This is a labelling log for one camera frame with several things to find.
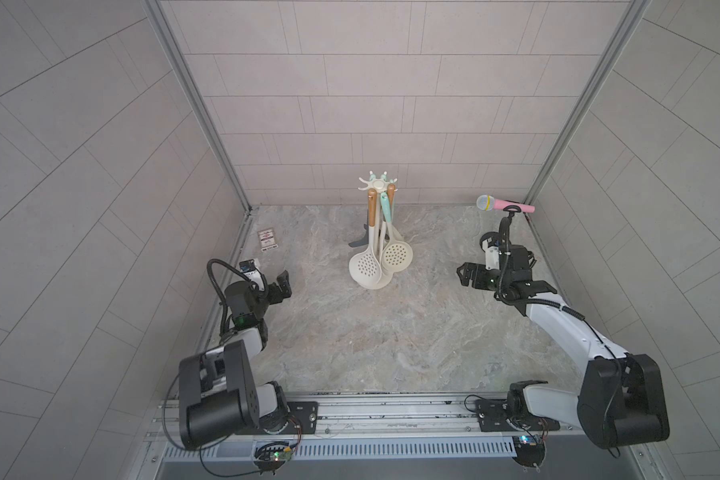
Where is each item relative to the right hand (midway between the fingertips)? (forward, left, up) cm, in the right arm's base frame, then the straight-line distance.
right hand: (469, 268), depth 88 cm
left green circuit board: (-41, +54, -7) cm, 68 cm away
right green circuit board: (-43, -5, -11) cm, 45 cm away
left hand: (+3, +57, 0) cm, 58 cm away
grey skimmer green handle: (+4, +30, +12) cm, 33 cm away
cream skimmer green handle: (+3, +24, +23) cm, 33 cm away
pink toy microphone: (+15, -7, +12) cm, 21 cm away
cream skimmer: (+2, +31, +2) cm, 31 cm away
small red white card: (+21, +65, -5) cm, 69 cm away
